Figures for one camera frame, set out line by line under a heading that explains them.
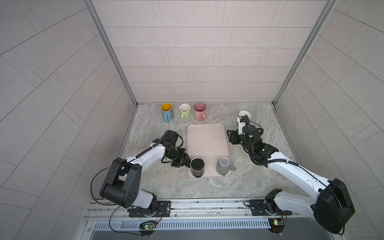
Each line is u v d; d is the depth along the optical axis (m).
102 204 0.42
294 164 0.49
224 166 0.76
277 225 0.68
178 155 0.74
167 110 0.99
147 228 0.64
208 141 0.96
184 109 1.02
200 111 0.99
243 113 0.97
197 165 0.77
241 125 0.70
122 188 0.41
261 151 0.58
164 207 0.71
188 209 0.72
